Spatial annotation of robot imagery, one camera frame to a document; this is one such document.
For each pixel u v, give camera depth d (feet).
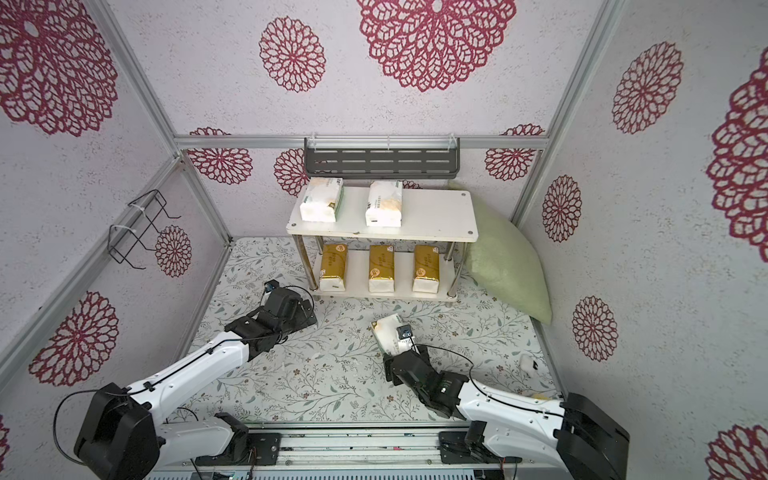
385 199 2.45
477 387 1.80
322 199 2.45
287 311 2.16
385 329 2.74
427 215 2.59
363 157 3.06
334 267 3.17
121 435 1.29
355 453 2.40
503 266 2.67
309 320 2.54
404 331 2.35
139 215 2.55
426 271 3.04
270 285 2.45
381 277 3.02
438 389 1.95
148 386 1.44
